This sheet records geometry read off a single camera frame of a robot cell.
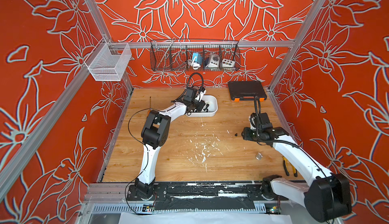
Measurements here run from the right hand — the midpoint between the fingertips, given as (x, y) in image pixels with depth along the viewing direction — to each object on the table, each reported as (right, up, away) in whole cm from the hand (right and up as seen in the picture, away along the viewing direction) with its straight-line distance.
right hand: (242, 133), depth 84 cm
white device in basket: (-15, +43, +7) cm, 46 cm away
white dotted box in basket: (-6, +43, +11) cm, 44 cm away
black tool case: (+13, +26, +32) cm, 43 cm away
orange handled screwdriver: (-59, +14, +23) cm, 65 cm away
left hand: (-21, +18, +17) cm, 33 cm away
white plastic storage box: (-14, +19, +27) cm, 36 cm away
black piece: (-18, +15, +23) cm, 33 cm away
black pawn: (-1, -3, +9) cm, 9 cm away
